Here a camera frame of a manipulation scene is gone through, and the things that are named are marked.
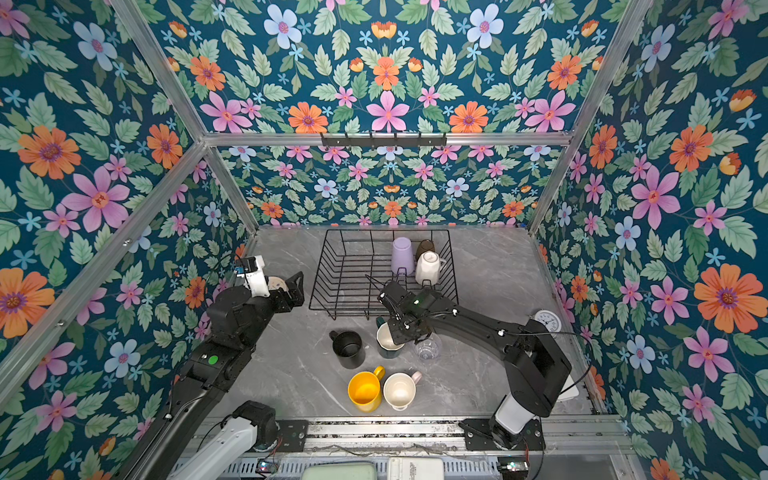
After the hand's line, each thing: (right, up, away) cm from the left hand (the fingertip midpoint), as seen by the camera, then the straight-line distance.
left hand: (287, 268), depth 69 cm
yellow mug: (+17, -34, +11) cm, 39 cm away
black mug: (+11, -25, +17) cm, 32 cm away
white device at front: (+30, -46, -1) cm, 55 cm away
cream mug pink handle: (+26, -33, +10) cm, 44 cm away
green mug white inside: (+22, -23, +18) cm, 36 cm away
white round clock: (+73, -17, +21) cm, 78 cm away
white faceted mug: (+35, -1, +24) cm, 42 cm away
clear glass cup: (+35, -25, +18) cm, 47 cm away
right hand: (+26, -19, +14) cm, 35 cm away
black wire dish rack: (+9, -1, +40) cm, 41 cm away
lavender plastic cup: (+27, +1, +29) cm, 40 cm away
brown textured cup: (+35, +6, +32) cm, 48 cm away
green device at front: (+13, -46, -3) cm, 48 cm away
